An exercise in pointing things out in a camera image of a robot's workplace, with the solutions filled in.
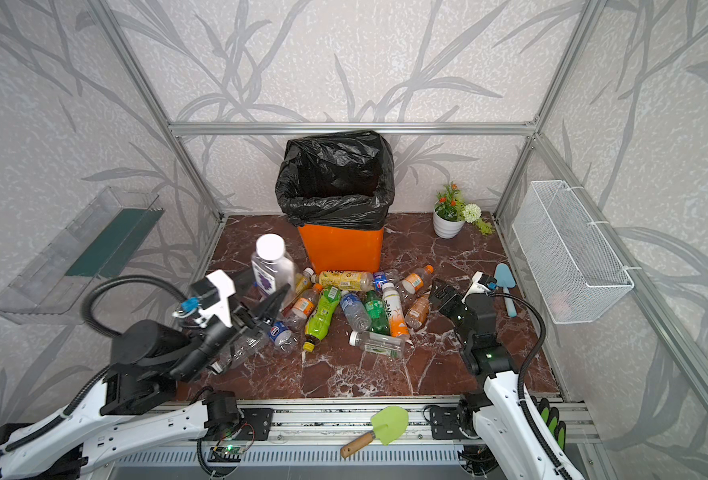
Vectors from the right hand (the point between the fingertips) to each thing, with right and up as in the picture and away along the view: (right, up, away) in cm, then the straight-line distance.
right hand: (445, 278), depth 81 cm
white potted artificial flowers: (+9, +20, +28) cm, 35 cm away
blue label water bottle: (-25, -12, +12) cm, 30 cm away
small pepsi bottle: (-18, -2, +16) cm, 24 cm away
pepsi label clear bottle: (-46, -18, +5) cm, 50 cm away
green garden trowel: (-16, -36, -7) cm, 40 cm away
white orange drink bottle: (-12, -14, +6) cm, 20 cm away
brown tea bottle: (-6, -11, +6) cm, 14 cm away
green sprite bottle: (-18, -12, +10) cm, 24 cm away
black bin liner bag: (-32, +30, +19) cm, 48 cm away
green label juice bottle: (-35, -12, +6) cm, 38 cm away
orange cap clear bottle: (-7, -3, +14) cm, 16 cm away
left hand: (-35, +5, -29) cm, 46 cm away
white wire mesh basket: (+23, +3, -19) cm, 30 cm away
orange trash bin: (-28, +8, +14) cm, 32 cm away
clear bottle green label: (-18, -20, +6) cm, 27 cm away
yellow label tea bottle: (-25, -2, +11) cm, 27 cm away
